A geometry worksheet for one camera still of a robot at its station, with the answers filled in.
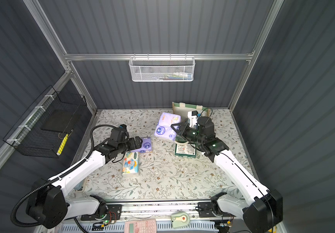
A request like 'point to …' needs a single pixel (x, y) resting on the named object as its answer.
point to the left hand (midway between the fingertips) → (137, 143)
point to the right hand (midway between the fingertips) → (174, 127)
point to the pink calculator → (141, 226)
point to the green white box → (185, 150)
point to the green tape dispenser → (180, 219)
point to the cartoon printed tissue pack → (130, 163)
